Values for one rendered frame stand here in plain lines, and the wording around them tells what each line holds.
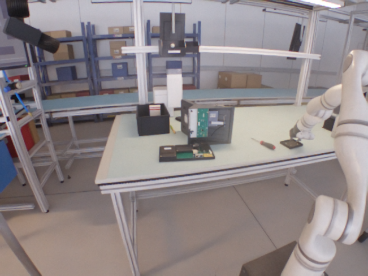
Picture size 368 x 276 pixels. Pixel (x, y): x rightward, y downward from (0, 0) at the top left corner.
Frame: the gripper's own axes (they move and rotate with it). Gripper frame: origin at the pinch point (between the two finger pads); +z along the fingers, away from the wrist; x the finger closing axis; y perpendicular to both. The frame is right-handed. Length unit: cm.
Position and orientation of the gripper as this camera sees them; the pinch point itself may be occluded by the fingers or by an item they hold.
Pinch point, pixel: (291, 142)
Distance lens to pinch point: 123.5
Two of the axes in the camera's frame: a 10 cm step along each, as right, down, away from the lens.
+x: -9.8, -0.9, 2.0
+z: 1.5, 3.6, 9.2
